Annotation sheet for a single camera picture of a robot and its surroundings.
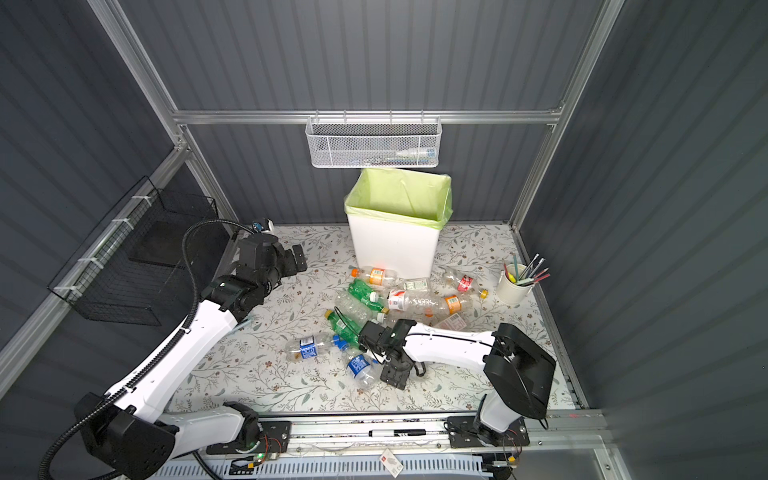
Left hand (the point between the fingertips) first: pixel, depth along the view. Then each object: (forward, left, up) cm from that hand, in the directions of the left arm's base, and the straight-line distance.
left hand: (285, 251), depth 77 cm
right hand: (-23, -30, -25) cm, 45 cm away
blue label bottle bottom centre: (-24, -19, -24) cm, 39 cm away
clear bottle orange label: (-8, -41, -17) cm, 45 cm away
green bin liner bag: (+28, -37, -6) cm, 46 cm away
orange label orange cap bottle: (+7, -23, -22) cm, 32 cm away
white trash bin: (+9, -25, -8) cm, 28 cm away
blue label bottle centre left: (-16, -4, -23) cm, 28 cm away
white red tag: (-44, -25, -26) cm, 57 cm away
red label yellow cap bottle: (+2, -52, -21) cm, 56 cm away
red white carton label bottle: (-7, -35, -17) cm, 40 cm away
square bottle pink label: (-11, -46, -22) cm, 53 cm away
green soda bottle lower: (-11, -13, -22) cm, 28 cm away
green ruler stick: (+2, -67, -14) cm, 68 cm away
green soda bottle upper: (+3, -18, -25) cm, 31 cm away
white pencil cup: (-2, -66, -17) cm, 68 cm away
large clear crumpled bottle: (-6, -17, -22) cm, 28 cm away
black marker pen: (-38, -27, -27) cm, 54 cm away
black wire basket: (-3, +36, 0) cm, 36 cm away
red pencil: (-3, -73, -13) cm, 74 cm away
